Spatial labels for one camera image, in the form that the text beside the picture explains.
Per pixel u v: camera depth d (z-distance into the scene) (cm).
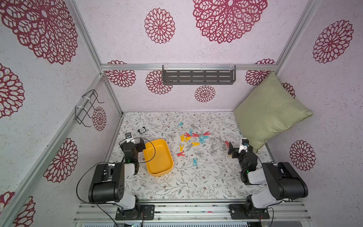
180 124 113
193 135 106
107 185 45
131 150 70
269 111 87
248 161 76
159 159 95
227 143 103
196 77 94
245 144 76
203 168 90
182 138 103
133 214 67
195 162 92
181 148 99
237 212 73
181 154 95
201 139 103
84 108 75
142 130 107
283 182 44
